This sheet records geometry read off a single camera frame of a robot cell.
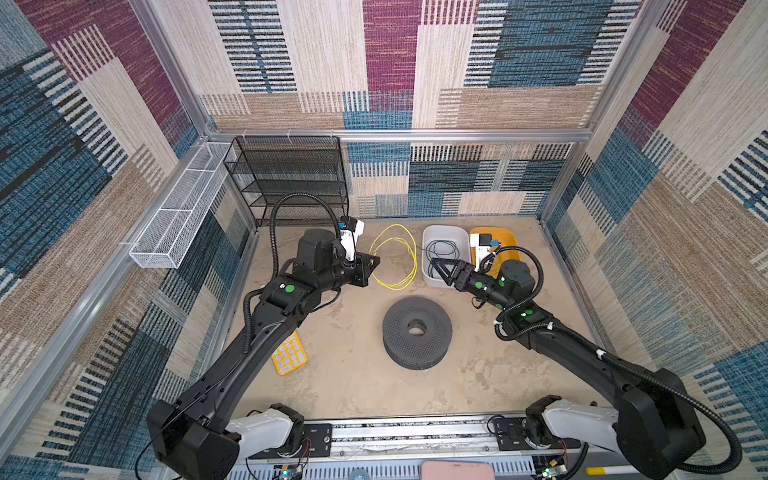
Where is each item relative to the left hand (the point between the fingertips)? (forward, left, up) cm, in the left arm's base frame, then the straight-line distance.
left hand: (381, 256), depth 71 cm
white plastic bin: (+29, -23, -29) cm, 47 cm away
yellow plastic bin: (+29, -45, -27) cm, 60 cm away
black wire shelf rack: (+46, +39, -8) cm, 62 cm away
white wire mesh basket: (+18, +65, -14) cm, 69 cm away
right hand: (+1, -13, -5) cm, 14 cm away
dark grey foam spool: (-13, -9, -24) cm, 29 cm away
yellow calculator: (-12, +26, -30) cm, 42 cm away
